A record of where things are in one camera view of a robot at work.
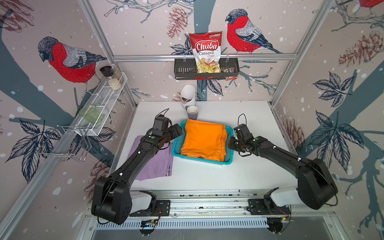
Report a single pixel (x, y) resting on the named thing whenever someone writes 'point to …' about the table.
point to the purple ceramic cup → (192, 112)
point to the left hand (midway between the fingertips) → (179, 127)
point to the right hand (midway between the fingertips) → (228, 142)
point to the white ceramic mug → (188, 95)
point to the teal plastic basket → (178, 143)
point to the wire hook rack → (67, 140)
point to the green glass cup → (90, 112)
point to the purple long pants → (159, 165)
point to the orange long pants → (204, 140)
